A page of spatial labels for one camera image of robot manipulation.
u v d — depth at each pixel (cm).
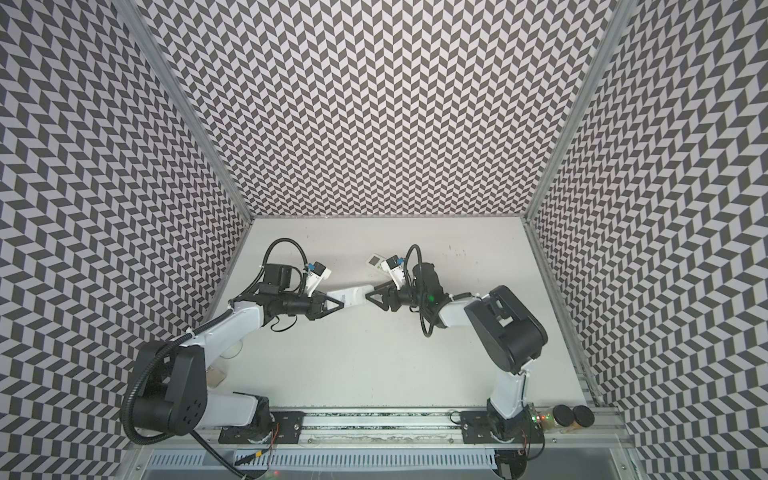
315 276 78
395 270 80
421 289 72
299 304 75
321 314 76
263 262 72
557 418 67
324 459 69
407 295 79
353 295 83
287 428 73
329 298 80
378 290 84
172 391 42
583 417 67
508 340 49
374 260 103
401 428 74
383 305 81
